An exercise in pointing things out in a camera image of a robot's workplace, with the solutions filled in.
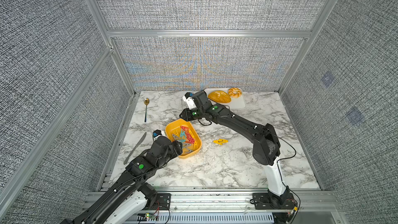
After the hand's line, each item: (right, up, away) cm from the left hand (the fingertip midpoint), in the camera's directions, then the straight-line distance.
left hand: (181, 145), depth 76 cm
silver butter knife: (-30, -6, +17) cm, 35 cm away
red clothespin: (0, +5, +24) cm, 24 cm away
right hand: (-2, +17, +8) cm, 18 cm away
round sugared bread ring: (+36, +30, +42) cm, 63 cm away
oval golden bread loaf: (+24, +27, +36) cm, 51 cm away
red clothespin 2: (+4, -1, +18) cm, 18 cm away
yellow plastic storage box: (-1, +4, +19) cm, 20 cm away
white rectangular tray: (+38, +22, +38) cm, 58 cm away
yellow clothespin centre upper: (+22, -2, +18) cm, 29 cm away
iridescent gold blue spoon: (-29, +23, +37) cm, 53 cm away
